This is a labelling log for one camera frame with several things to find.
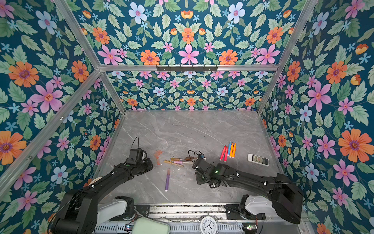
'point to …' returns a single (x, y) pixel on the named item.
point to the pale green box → (146, 225)
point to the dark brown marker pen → (190, 157)
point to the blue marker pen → (229, 150)
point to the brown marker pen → (176, 159)
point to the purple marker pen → (167, 180)
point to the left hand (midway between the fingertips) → (154, 161)
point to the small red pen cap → (156, 156)
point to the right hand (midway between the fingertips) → (197, 176)
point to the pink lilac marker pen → (180, 162)
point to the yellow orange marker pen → (233, 154)
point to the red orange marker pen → (222, 153)
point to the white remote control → (258, 159)
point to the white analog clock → (208, 225)
